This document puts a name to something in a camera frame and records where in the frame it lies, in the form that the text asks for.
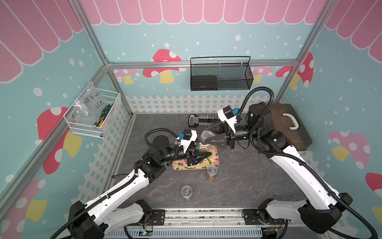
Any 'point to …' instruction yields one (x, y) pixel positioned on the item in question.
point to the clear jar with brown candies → (212, 170)
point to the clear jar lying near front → (186, 191)
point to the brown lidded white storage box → (286, 120)
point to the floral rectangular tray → (212, 160)
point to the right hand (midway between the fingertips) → (206, 136)
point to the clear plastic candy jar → (202, 147)
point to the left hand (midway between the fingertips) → (208, 151)
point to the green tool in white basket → (106, 110)
